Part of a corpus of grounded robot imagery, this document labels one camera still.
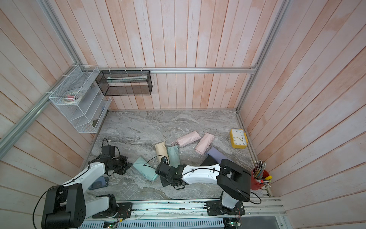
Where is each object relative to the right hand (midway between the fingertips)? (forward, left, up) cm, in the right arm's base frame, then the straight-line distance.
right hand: (164, 178), depth 83 cm
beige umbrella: (+17, +3, +2) cm, 17 cm away
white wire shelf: (+30, +46, +32) cm, 64 cm away
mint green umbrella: (+5, +11, +4) cm, 13 cm away
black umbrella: (+11, -28, 0) cm, 30 cm away
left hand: (+8, +20, +2) cm, 22 cm away
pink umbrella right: (+24, -26, 0) cm, 35 cm away
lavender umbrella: (+16, -34, 0) cm, 37 cm away
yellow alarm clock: (+28, -50, +1) cm, 58 cm away
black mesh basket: (+56, +31, +28) cm, 70 cm away
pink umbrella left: (+27, -13, +2) cm, 30 cm away
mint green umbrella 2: (+13, -5, +2) cm, 14 cm away
